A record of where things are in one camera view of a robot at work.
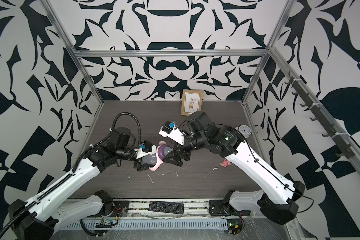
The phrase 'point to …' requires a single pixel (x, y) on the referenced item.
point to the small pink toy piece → (225, 163)
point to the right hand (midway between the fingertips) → (166, 146)
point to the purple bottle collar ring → (163, 151)
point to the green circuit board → (234, 226)
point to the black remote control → (165, 207)
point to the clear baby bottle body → (150, 159)
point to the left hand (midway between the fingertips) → (156, 152)
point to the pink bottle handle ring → (159, 162)
